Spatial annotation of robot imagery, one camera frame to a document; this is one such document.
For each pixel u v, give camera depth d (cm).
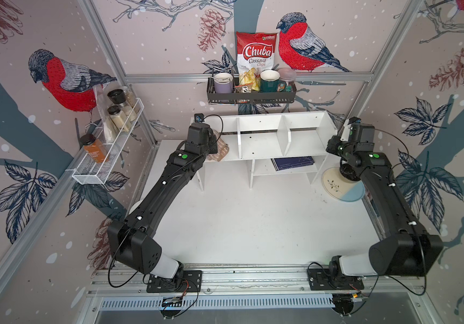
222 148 81
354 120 68
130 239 40
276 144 86
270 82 80
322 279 72
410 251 40
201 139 57
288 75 85
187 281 73
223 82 80
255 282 74
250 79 85
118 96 78
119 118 76
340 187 97
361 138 57
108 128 71
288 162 92
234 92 83
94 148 66
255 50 78
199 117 66
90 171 68
